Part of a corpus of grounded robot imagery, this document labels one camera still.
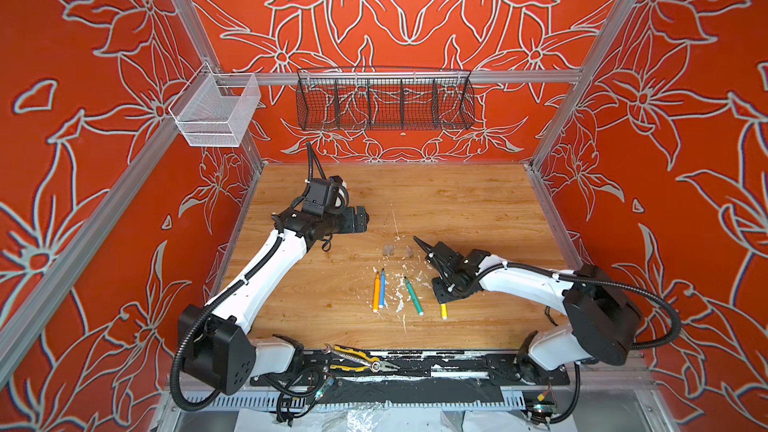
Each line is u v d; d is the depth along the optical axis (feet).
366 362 2.40
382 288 2.84
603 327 1.42
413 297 2.79
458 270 2.10
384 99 3.19
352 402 2.29
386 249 3.11
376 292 2.79
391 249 3.11
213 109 3.05
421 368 2.43
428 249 2.29
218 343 1.28
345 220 2.34
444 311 2.67
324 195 1.97
